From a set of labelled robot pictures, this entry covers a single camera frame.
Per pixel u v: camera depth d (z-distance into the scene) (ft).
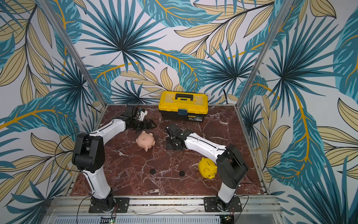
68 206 2.49
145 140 2.93
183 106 3.20
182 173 2.75
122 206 2.40
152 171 2.81
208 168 2.54
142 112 2.86
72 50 2.75
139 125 2.68
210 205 2.42
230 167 1.48
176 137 2.09
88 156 1.63
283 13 2.32
